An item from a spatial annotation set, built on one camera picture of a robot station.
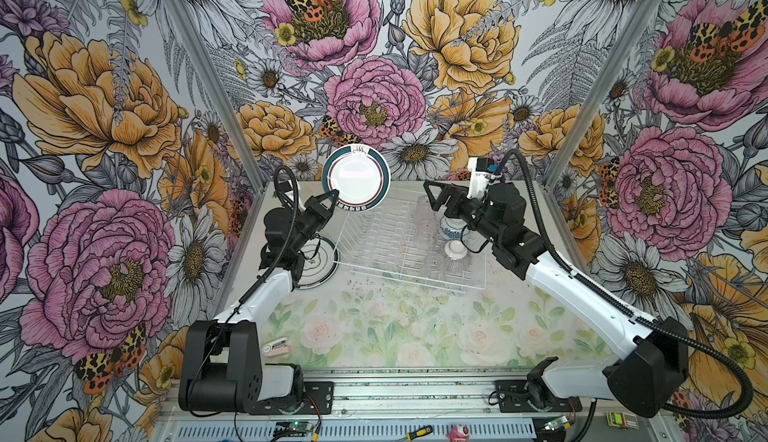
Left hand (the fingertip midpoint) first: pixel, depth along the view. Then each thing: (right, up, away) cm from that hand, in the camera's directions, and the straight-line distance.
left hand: (343, 198), depth 80 cm
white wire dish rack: (+16, -13, +18) cm, 27 cm away
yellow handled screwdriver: (+19, -54, -10) cm, 58 cm away
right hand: (+23, +1, -7) cm, 24 cm away
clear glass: (+26, -20, +17) cm, 37 cm away
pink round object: (+27, -51, -14) cm, 60 cm away
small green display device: (+65, -51, -11) cm, 83 cm away
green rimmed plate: (+5, +6, 0) cm, 8 cm away
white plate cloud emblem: (-10, -20, +18) cm, 28 cm away
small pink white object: (-18, -40, +2) cm, 44 cm away
